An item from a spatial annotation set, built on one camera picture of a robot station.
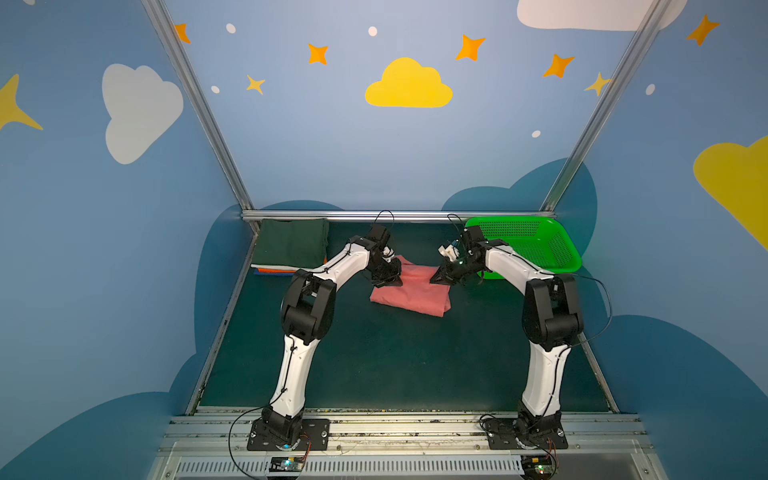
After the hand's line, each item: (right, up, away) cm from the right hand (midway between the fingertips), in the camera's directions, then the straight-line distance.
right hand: (434, 277), depth 95 cm
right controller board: (+21, -45, -23) cm, 55 cm away
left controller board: (-40, -44, -23) cm, 64 cm away
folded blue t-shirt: (-62, +1, +10) cm, 62 cm away
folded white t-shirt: (-54, +3, +6) cm, 54 cm away
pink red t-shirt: (-5, -5, +1) cm, 7 cm away
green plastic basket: (+45, +13, +23) cm, 52 cm away
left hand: (-9, -1, +1) cm, 9 cm away
